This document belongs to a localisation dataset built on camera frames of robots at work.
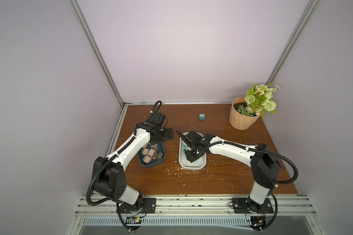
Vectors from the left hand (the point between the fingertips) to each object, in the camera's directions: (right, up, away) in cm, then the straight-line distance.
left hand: (169, 136), depth 85 cm
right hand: (+12, -11, -1) cm, 17 cm away
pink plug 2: (-15, -10, +5) cm, 19 cm away
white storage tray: (+9, -17, +2) cm, 20 cm away
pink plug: (-14, -14, +3) cm, 20 cm away
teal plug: (+23, +11, +24) cm, 35 cm away
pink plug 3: (-10, -8, +7) cm, 14 cm away
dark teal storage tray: (-9, -15, -3) cm, 18 cm away
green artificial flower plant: (+53, +21, 0) cm, 57 cm away
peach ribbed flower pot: (+46, +9, +10) cm, 48 cm away
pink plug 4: (-6, -12, +2) cm, 14 cm away
